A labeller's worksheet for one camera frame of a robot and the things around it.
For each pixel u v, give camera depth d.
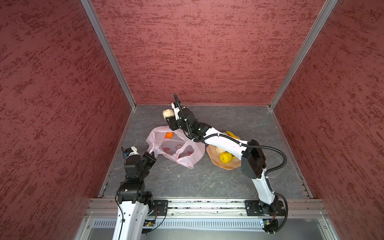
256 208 0.74
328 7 0.71
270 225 0.71
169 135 0.98
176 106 0.71
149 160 0.68
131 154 0.67
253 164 0.52
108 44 0.85
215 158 0.89
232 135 0.95
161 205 0.74
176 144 0.97
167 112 0.79
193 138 0.62
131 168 0.54
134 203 0.51
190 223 0.71
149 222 0.71
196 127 0.65
